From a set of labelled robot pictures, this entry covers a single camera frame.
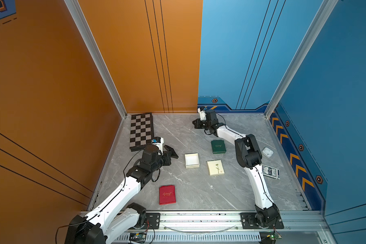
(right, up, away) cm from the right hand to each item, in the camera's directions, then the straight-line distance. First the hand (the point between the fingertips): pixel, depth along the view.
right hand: (193, 121), depth 106 cm
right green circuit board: (+36, -54, -36) cm, 75 cm away
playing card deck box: (+46, -31, -18) cm, 58 cm away
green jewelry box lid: (+16, -17, -9) cm, 25 cm away
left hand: (-13, -17, -24) cm, 32 cm away
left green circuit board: (-28, -57, -34) cm, 72 cm away
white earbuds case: (+47, -20, -9) cm, 52 cm away
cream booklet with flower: (+12, -28, -16) cm, 35 cm away
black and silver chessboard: (-36, -7, 0) cm, 37 cm away
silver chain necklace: (-11, -5, +6) cm, 14 cm away
